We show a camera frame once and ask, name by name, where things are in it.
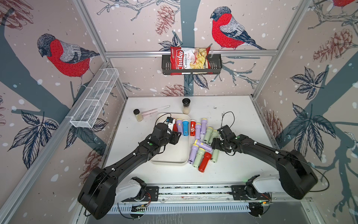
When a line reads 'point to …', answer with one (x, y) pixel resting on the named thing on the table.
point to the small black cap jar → (139, 117)
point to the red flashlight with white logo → (193, 128)
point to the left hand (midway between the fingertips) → (180, 130)
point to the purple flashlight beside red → (198, 126)
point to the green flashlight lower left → (199, 157)
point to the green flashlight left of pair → (208, 134)
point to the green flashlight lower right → (215, 154)
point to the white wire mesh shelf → (86, 115)
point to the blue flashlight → (185, 127)
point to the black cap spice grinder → (186, 102)
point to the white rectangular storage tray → (178, 154)
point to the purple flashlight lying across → (203, 145)
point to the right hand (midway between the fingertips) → (215, 144)
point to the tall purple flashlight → (203, 124)
